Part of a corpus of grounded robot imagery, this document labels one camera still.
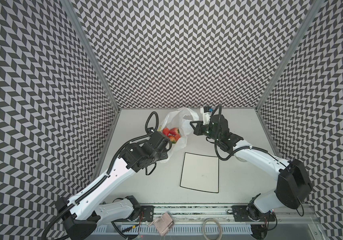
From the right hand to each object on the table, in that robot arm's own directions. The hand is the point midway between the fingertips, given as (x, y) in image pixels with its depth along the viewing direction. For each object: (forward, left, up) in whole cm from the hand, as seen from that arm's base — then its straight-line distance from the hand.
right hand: (189, 127), depth 79 cm
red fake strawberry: (+11, +15, -19) cm, 26 cm away
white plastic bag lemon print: (+7, +5, -1) cm, 8 cm away
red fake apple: (+4, +9, -19) cm, 21 cm away
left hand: (-15, +14, 0) cm, 20 cm away
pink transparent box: (-41, +14, -17) cm, 47 cm away
